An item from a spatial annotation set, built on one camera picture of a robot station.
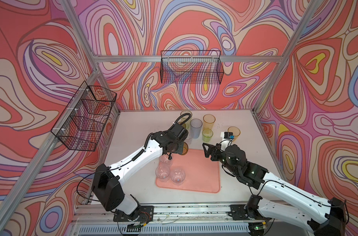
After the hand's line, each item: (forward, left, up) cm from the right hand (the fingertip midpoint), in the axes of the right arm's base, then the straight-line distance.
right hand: (209, 148), depth 75 cm
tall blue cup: (+24, +4, -11) cm, 27 cm away
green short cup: (+21, -4, -17) cm, 28 cm away
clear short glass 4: (-7, +17, -19) cm, 26 cm away
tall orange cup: (+25, -4, -8) cm, 26 cm away
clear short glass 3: (+16, +9, -17) cm, 25 cm away
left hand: (+4, +15, -4) cm, 16 cm away
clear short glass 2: (+3, +26, -19) cm, 32 cm away
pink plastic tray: (-7, +3, -18) cm, 20 cm away
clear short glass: (-5, +26, -19) cm, 33 cm away
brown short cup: (-2, +13, +4) cm, 14 cm away
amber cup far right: (+20, -22, -12) cm, 32 cm away
